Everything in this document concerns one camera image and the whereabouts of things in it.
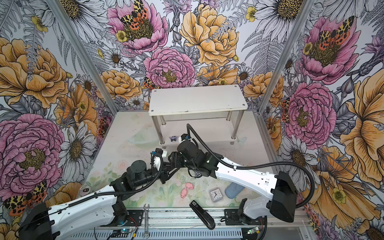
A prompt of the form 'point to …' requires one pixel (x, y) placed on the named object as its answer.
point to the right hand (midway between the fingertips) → (174, 163)
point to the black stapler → (205, 216)
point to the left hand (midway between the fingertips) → (178, 170)
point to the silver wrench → (146, 233)
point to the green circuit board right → (253, 230)
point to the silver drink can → (84, 190)
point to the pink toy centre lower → (183, 193)
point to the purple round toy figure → (173, 138)
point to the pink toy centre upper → (189, 185)
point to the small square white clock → (216, 194)
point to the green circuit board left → (126, 230)
